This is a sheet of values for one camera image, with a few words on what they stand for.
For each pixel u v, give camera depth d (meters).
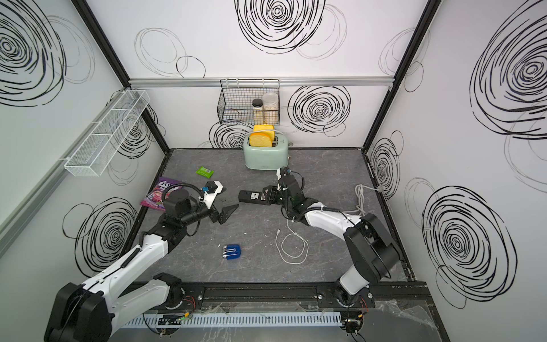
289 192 0.66
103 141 0.76
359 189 0.97
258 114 0.87
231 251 0.82
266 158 1.08
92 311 0.39
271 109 0.85
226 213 0.69
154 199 0.96
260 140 0.96
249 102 0.89
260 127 1.02
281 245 0.86
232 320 0.77
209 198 0.66
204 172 1.08
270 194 0.77
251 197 0.97
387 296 0.78
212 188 0.64
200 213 0.67
